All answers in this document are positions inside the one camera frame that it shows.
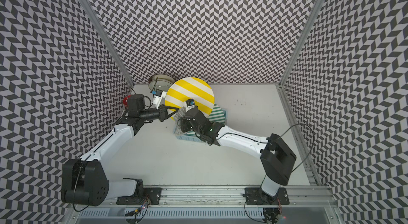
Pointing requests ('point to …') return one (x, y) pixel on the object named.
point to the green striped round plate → (217, 115)
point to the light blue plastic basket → (192, 137)
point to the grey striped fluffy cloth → (180, 113)
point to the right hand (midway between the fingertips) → (183, 120)
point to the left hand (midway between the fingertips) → (177, 111)
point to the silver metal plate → (162, 82)
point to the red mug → (125, 101)
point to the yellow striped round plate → (180, 91)
